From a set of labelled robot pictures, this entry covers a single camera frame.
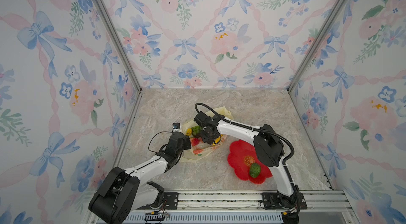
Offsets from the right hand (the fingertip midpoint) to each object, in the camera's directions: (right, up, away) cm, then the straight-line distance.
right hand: (207, 136), depth 93 cm
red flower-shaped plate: (+20, -9, -4) cm, 22 cm away
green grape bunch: (-6, +4, -2) cm, 7 cm away
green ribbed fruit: (+24, -14, -15) cm, 31 cm away
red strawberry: (-7, -2, -3) cm, 8 cm away
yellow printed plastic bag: (-4, -6, -3) cm, 8 cm away
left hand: (-10, +1, -4) cm, 11 cm away
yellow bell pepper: (-11, +3, 0) cm, 11 cm away
